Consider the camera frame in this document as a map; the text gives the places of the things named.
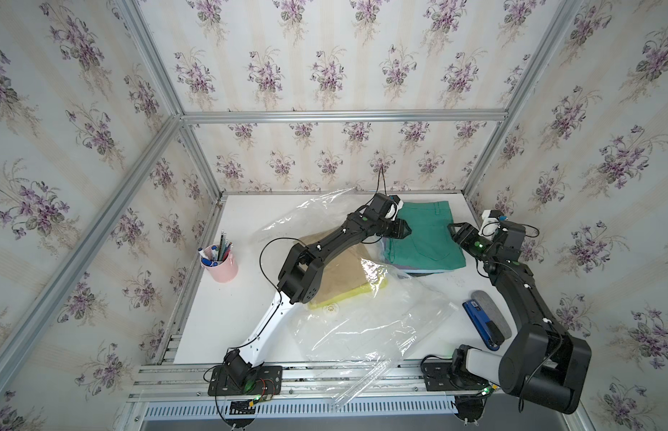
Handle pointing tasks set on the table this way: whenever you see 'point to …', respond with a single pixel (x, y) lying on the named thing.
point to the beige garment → (344, 271)
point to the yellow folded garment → (374, 287)
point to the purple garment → (387, 259)
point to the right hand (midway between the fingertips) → (460, 230)
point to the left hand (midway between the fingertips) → (405, 230)
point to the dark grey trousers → (417, 274)
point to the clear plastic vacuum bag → (363, 315)
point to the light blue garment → (400, 268)
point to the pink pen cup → (218, 260)
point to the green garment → (430, 242)
